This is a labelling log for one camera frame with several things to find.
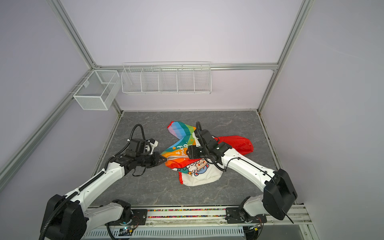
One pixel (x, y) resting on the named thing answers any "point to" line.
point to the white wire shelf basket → (170, 77)
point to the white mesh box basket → (95, 92)
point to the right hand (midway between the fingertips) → (190, 152)
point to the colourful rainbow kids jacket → (198, 171)
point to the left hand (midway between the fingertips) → (166, 161)
